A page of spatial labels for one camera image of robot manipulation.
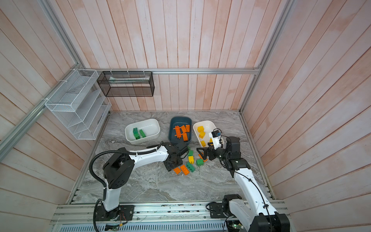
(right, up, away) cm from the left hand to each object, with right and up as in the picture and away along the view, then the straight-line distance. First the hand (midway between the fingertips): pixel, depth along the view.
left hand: (177, 168), depth 88 cm
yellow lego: (+17, +20, +15) cm, 30 cm away
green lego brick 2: (-31, +21, +16) cm, 41 cm away
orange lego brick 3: (+5, +18, +16) cm, 25 cm away
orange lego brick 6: (+15, +9, -16) cm, 24 cm away
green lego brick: (-26, +21, +16) cm, 37 cm away
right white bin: (+23, +26, +19) cm, 40 cm away
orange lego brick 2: (+4, +23, +19) cm, 30 cm away
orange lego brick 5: (+5, -1, 0) cm, 5 cm away
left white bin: (-21, +24, +20) cm, 38 cm away
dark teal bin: (+1, +30, +25) cm, 39 cm away
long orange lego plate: (0, +22, +17) cm, 28 cm away
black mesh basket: (-37, +57, +14) cm, 69 cm away
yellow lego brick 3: (+17, +19, -18) cm, 31 cm away
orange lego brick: (+7, +25, +20) cm, 33 cm away
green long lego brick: (+8, +1, 0) cm, 8 cm away
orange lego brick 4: (0, -1, 0) cm, 1 cm away
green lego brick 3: (+14, +4, +1) cm, 15 cm away
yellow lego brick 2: (+18, +14, +9) cm, 25 cm away
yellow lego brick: (+17, +24, +19) cm, 35 cm away
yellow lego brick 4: (+9, +5, +3) cm, 10 cm away
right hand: (+15, +15, -8) cm, 23 cm away
